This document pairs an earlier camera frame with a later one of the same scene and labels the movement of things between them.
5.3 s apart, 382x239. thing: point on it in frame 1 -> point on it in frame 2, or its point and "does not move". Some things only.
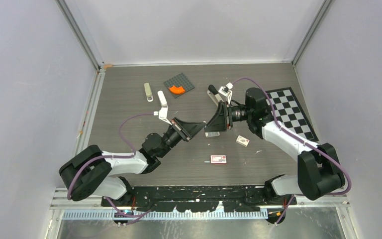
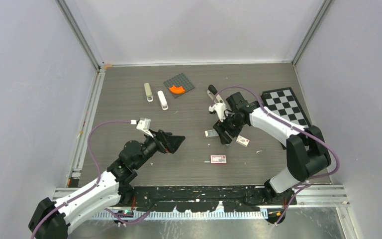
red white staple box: [218, 159] does not move
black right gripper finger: [219, 122] -> [225, 136]
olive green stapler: [148, 94] does not move
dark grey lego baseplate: [178, 81] does not move
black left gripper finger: [188, 130] -> [171, 143]
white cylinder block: [162, 99] does not move
